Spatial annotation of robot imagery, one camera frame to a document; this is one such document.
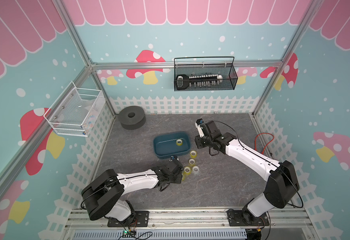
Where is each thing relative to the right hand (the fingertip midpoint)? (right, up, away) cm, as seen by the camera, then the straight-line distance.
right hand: (197, 138), depth 86 cm
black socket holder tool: (-7, +34, +4) cm, 35 cm away
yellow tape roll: (-11, -4, +17) cm, 21 cm away
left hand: (-11, -23, +1) cm, 26 cm away
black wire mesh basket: (+20, +44, +11) cm, 49 cm away
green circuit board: (-37, -46, -12) cm, 60 cm away
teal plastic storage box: (-20, -6, +16) cm, 26 cm away
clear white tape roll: (-1, -19, +4) cm, 20 cm away
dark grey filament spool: (-47, +14, +26) cm, 55 cm away
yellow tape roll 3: (-2, -16, +9) cm, 18 cm away
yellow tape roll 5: (-8, -23, +1) cm, 24 cm away
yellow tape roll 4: (-6, -20, +4) cm, 21 cm away
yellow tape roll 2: (-1, -11, +11) cm, 16 cm away
